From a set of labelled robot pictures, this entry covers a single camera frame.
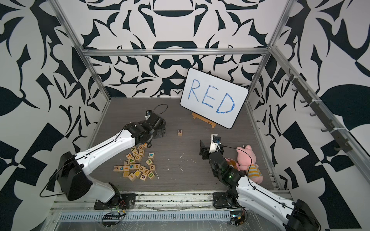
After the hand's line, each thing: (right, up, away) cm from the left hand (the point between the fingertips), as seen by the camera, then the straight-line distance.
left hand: (156, 127), depth 83 cm
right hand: (+28, -6, -2) cm, 29 cm away
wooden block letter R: (+12, -5, +15) cm, 20 cm away
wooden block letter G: (-3, -23, 0) cm, 23 cm away
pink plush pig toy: (+52, -19, +1) cm, 55 cm away
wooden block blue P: (-7, -26, -3) cm, 27 cm away
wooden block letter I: (-13, -27, -3) cm, 30 cm away
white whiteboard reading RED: (+35, +17, +11) cm, 41 cm away
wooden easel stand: (+29, +4, +19) cm, 35 cm away
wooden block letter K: (-11, -22, +1) cm, 25 cm away
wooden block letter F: (-8, -23, 0) cm, 25 cm away
